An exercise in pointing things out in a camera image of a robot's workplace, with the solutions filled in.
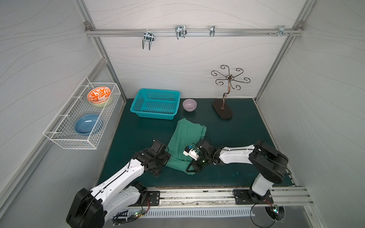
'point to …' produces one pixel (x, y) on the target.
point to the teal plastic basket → (157, 103)
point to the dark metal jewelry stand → (225, 112)
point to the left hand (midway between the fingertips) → (169, 162)
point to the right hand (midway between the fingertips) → (187, 169)
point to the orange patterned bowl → (99, 95)
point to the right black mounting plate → (243, 197)
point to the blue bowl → (88, 125)
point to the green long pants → (185, 134)
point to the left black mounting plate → (154, 197)
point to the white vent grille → (178, 213)
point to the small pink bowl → (189, 105)
